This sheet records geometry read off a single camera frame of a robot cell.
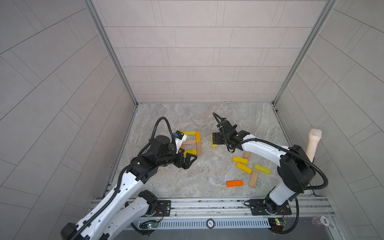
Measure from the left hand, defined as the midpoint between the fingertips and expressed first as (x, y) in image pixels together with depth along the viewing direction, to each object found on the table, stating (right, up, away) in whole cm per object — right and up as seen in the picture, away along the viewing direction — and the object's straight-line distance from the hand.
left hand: (192, 154), depth 70 cm
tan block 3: (+33, -17, +11) cm, 39 cm away
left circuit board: (-19, -30, -4) cm, 36 cm away
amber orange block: (+2, +4, +29) cm, 29 cm away
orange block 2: (+23, -19, +11) cm, 31 cm away
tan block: (-3, +1, +25) cm, 25 cm away
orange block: (-6, +1, +1) cm, 6 cm away
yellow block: (-3, +7, +27) cm, 28 cm away
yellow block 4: (+28, -8, +17) cm, 34 cm away
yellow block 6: (+39, -12, +13) cm, 42 cm away
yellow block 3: (+12, -1, +22) cm, 25 cm away
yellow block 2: (-1, -4, +20) cm, 20 cm away
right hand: (+14, +5, +21) cm, 25 cm away
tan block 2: (+3, -3, +23) cm, 23 cm away
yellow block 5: (+29, -11, +13) cm, 34 cm away
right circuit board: (+39, -32, -2) cm, 51 cm away
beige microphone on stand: (+53, +10, -6) cm, 55 cm away
